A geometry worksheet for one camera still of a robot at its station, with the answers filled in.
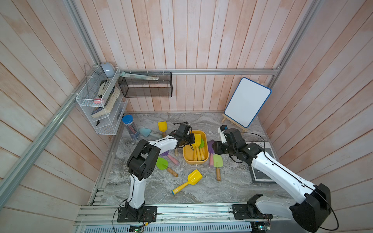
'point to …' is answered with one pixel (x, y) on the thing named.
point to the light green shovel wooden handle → (218, 163)
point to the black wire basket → (146, 84)
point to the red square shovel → (176, 152)
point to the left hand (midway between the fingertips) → (194, 140)
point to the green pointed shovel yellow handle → (202, 145)
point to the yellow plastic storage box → (188, 150)
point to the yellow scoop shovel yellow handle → (197, 141)
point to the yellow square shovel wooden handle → (163, 127)
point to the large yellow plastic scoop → (193, 178)
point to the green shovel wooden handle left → (162, 164)
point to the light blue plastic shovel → (146, 132)
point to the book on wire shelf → (98, 111)
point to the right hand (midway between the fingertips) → (215, 144)
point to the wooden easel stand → (232, 122)
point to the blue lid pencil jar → (131, 126)
